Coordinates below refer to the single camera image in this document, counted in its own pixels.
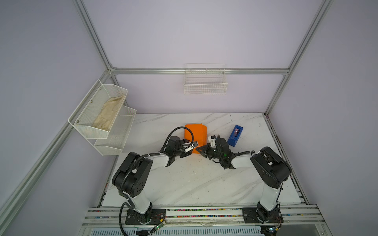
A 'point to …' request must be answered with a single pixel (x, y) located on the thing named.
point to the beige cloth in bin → (110, 108)
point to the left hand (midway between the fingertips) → (188, 144)
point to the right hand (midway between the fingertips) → (195, 149)
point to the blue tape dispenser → (235, 135)
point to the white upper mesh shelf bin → (95, 115)
